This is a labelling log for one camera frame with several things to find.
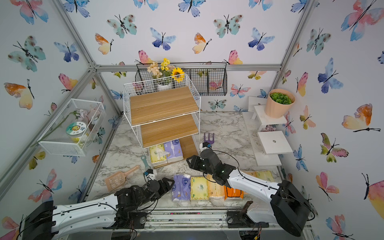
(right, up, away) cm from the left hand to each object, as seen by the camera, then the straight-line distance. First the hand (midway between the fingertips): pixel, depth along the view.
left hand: (175, 185), depth 79 cm
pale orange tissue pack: (+21, -3, +1) cm, 21 cm away
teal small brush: (-22, +11, +17) cm, 30 cm away
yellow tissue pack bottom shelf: (-12, +13, +10) cm, 20 cm away
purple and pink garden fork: (+20, +21, +25) cm, 38 cm away
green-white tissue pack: (+13, -2, 0) cm, 13 cm away
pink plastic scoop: (-35, 0, +8) cm, 36 cm away
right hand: (+7, +14, 0) cm, 15 cm away
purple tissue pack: (-2, +18, +14) cm, 23 cm away
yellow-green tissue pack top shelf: (+51, +3, +6) cm, 51 cm away
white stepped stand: (+50, +21, +5) cm, 55 cm away
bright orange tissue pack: (+28, -3, -2) cm, 28 cm away
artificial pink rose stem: (-43, +37, -1) cm, 57 cm away
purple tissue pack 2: (+3, -3, 0) cm, 4 cm away
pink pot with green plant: (+53, +43, -1) cm, 69 cm away
